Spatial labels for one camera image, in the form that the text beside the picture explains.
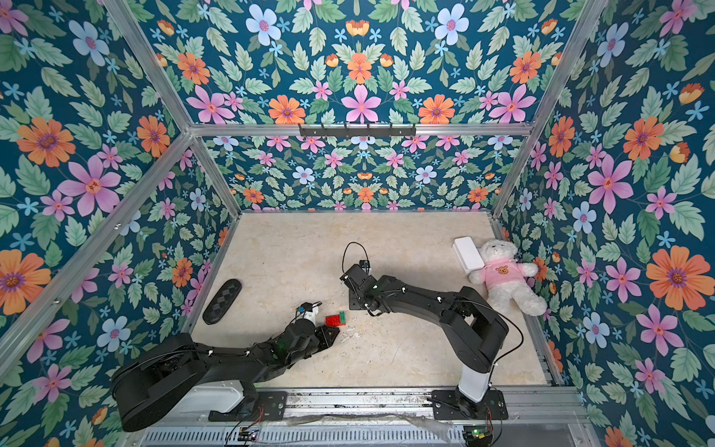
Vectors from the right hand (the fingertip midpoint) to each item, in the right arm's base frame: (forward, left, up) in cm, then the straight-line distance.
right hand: (357, 299), depth 88 cm
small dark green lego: (-5, +5, -3) cm, 7 cm away
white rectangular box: (+20, -39, -2) cm, 44 cm away
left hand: (-9, +4, -4) cm, 11 cm away
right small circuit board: (-34, -34, -9) cm, 49 cm away
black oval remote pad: (-1, +45, -2) cm, 45 cm away
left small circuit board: (-36, +27, -8) cm, 46 cm away
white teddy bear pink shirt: (+8, -48, +1) cm, 49 cm away
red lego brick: (-6, +7, -4) cm, 10 cm away
